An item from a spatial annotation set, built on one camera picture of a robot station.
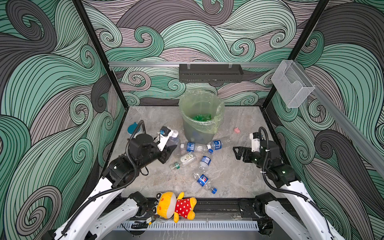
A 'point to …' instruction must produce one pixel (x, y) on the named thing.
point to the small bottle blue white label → (205, 161)
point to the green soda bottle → (203, 117)
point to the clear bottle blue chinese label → (217, 144)
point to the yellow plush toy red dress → (167, 205)
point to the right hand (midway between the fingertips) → (241, 149)
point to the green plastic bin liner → (204, 109)
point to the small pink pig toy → (237, 130)
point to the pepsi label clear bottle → (204, 182)
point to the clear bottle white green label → (185, 159)
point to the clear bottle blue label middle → (191, 147)
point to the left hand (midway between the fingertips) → (172, 140)
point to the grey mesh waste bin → (195, 134)
